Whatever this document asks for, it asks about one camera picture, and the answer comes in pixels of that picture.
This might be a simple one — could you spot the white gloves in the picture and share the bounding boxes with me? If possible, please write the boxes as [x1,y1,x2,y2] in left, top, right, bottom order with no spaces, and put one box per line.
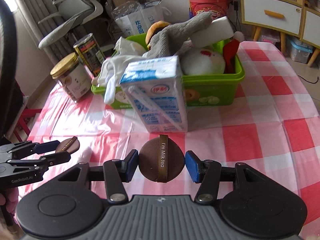
[92,55,144,105]

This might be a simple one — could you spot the santa claus plush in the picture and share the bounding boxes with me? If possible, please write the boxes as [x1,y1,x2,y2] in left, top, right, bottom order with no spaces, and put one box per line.
[180,31,245,75]

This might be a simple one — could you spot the grey quilted cloth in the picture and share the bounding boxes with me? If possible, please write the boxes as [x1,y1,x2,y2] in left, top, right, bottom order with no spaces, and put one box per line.
[143,11,213,59]

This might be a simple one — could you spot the white foam block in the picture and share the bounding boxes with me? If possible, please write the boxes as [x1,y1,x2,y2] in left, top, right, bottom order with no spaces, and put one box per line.
[190,16,234,48]

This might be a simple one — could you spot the burger plush toy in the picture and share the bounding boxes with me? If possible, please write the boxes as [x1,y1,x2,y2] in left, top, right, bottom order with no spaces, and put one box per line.
[145,21,170,49]

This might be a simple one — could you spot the red stool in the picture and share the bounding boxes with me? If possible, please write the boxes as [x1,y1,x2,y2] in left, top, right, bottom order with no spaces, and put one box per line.
[13,107,42,142]

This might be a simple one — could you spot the gold lid cookie jar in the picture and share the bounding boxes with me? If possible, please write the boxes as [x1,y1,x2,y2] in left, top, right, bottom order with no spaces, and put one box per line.
[50,52,92,102]

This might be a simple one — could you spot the red white checkered tablecloth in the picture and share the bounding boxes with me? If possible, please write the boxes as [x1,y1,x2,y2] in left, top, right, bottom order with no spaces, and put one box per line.
[29,42,319,239]

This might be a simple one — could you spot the green plastic bin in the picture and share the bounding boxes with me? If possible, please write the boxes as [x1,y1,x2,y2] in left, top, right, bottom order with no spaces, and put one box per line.
[91,34,245,109]

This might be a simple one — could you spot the blue white milk carton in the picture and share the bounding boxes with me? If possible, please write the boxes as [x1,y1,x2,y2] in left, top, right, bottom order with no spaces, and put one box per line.
[120,56,188,133]

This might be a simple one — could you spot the black yellow drink can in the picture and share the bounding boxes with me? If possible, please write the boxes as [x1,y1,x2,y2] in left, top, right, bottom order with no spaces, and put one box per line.
[73,33,106,77]

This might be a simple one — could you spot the white office chair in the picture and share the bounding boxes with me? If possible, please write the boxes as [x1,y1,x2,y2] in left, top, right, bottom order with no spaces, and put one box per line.
[39,0,103,49]

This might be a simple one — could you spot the clear plastic storage box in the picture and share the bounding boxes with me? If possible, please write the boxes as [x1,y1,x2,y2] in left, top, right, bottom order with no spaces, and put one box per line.
[286,35,313,64]

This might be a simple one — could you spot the white paper shopping bag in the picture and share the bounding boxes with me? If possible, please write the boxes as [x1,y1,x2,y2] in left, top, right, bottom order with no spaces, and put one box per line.
[111,0,172,37]

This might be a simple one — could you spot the red snack bucket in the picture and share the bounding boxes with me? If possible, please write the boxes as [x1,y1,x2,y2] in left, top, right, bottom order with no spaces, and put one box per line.
[189,0,231,20]

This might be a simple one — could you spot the wooden shelf cabinet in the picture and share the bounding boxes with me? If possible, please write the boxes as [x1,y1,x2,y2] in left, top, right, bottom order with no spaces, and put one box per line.
[240,0,304,54]

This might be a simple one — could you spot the low wooden drawer cabinet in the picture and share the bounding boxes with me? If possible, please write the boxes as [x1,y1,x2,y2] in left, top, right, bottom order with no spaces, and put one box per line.
[300,7,320,67]

